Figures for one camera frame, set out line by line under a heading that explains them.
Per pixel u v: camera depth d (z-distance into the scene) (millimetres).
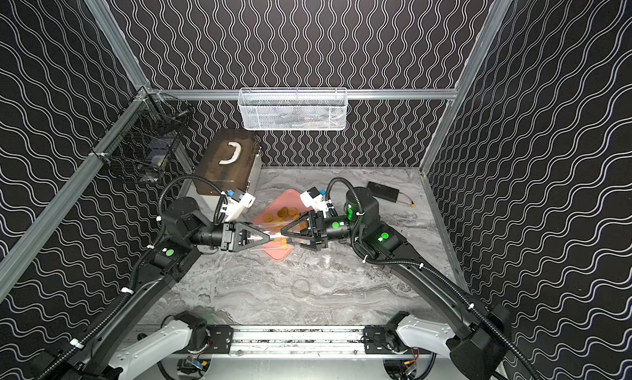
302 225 540
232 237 532
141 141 925
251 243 542
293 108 1255
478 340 381
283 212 1033
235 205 586
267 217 1028
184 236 525
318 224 534
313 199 596
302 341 763
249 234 567
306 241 597
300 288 856
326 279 876
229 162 948
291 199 1098
